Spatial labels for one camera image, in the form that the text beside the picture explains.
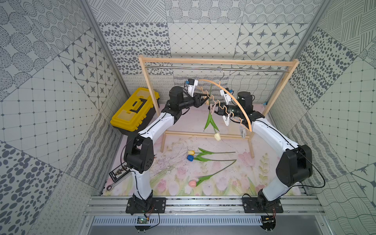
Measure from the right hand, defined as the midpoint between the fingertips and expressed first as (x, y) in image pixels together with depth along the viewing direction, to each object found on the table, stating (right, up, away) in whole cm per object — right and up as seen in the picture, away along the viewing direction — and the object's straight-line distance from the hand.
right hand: (209, 109), depth 79 cm
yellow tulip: (-2, -27, +14) cm, 31 cm away
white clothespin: (+7, -6, -10) cm, 14 cm away
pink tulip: (-9, -41, +1) cm, 42 cm away
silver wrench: (-56, -43, +1) cm, 70 cm away
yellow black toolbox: (-44, -1, +14) cm, 46 cm away
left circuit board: (-34, -56, -7) cm, 66 cm away
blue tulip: (-11, -30, +10) cm, 33 cm away
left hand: (-1, +9, -1) cm, 9 cm away
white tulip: (+1, -6, -1) cm, 6 cm away
